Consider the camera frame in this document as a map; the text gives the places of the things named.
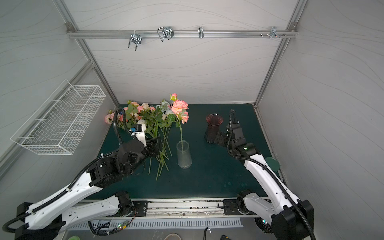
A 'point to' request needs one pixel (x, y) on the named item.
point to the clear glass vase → (184, 158)
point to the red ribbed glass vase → (213, 120)
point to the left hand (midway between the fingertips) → (155, 139)
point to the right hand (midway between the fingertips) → (222, 135)
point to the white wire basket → (60, 122)
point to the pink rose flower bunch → (156, 120)
